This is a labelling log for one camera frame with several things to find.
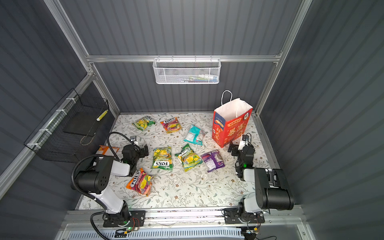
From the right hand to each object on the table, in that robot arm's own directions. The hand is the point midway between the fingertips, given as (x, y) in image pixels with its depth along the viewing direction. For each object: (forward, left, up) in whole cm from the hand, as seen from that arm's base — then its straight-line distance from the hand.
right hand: (241, 142), depth 91 cm
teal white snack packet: (+10, +29, -6) cm, 31 cm away
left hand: (+1, +65, -5) cm, 65 cm away
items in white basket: (+32, +24, +24) cm, 46 cm away
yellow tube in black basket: (+1, +79, +20) cm, 81 cm away
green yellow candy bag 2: (-8, +32, -7) cm, 34 cm away
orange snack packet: (-2, +87, -7) cm, 87 cm away
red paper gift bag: (+4, +8, +14) cm, 17 cm away
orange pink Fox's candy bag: (-24, +57, -4) cm, 62 cm away
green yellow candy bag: (+19, +67, -5) cm, 70 cm away
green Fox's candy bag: (-8, +48, -6) cm, 50 cm away
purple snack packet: (-10, +18, -6) cm, 21 cm away
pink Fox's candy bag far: (+18, +46, -7) cm, 50 cm away
